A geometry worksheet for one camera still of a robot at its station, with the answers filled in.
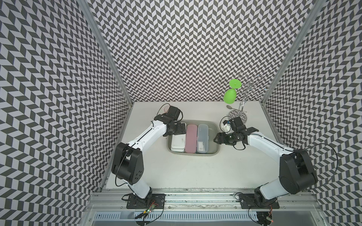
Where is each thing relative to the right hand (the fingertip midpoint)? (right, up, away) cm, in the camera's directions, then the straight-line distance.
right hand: (219, 142), depth 87 cm
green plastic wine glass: (+8, +30, +2) cm, 31 cm away
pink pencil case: (-17, +1, +6) cm, 18 cm away
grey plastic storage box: (-27, -1, 0) cm, 27 cm away
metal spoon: (+16, +23, +29) cm, 41 cm away
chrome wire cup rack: (+17, +33, -5) cm, 38 cm away
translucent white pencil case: (-10, +1, +7) cm, 12 cm away
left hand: (-27, +7, 0) cm, 27 cm away
